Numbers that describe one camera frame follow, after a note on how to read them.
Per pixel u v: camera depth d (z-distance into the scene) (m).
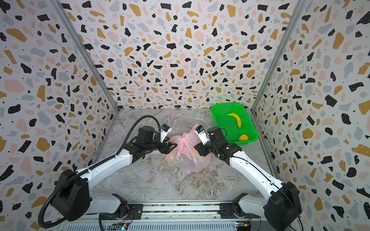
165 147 0.73
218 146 0.60
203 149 0.70
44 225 0.36
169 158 0.85
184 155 0.85
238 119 1.13
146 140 0.65
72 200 0.40
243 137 0.99
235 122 1.13
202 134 0.71
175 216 0.73
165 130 0.72
